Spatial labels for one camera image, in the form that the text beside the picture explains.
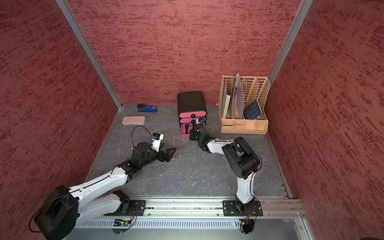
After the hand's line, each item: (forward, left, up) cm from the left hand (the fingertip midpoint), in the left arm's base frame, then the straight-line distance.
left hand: (169, 149), depth 82 cm
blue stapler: (+41, +27, -9) cm, 50 cm away
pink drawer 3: (+20, -6, -9) cm, 23 cm away
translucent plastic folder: (+40, -46, +2) cm, 61 cm away
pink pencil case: (+30, +32, -11) cm, 45 cm away
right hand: (+16, -12, -7) cm, 22 cm away
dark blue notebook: (+31, -55, -1) cm, 63 cm away
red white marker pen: (+49, -30, -12) cm, 59 cm away
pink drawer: (+23, -12, +3) cm, 26 cm away
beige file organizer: (+46, -57, +8) cm, 74 cm away
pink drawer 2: (+23, -7, -3) cm, 25 cm away
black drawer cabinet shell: (+37, -11, +1) cm, 39 cm away
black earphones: (+22, -8, -9) cm, 26 cm away
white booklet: (+26, -34, +8) cm, 43 cm away
